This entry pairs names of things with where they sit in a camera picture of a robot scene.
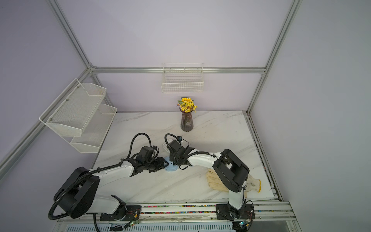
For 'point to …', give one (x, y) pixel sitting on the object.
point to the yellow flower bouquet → (186, 104)
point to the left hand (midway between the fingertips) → (166, 166)
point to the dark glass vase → (187, 124)
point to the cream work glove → (215, 182)
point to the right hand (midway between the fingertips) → (175, 156)
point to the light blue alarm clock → (170, 167)
